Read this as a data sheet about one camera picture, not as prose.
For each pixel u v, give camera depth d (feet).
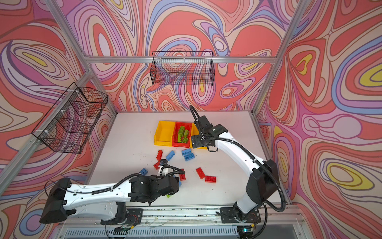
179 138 3.32
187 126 3.42
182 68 3.15
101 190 1.46
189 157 3.05
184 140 3.32
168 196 1.83
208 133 1.91
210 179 2.79
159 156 3.05
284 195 1.22
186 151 3.13
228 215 2.41
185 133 3.37
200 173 2.83
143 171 2.85
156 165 2.96
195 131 3.26
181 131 3.41
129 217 2.39
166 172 2.16
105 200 1.47
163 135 3.41
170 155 3.06
